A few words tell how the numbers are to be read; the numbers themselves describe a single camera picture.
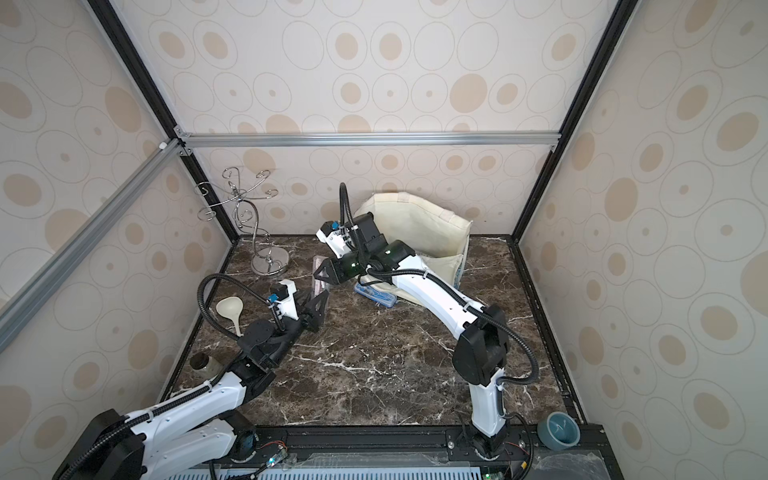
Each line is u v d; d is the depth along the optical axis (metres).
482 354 0.47
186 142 0.90
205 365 0.78
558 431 0.75
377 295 1.01
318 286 0.75
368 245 0.61
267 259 1.09
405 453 0.73
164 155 0.84
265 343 0.57
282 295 0.64
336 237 0.70
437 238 0.94
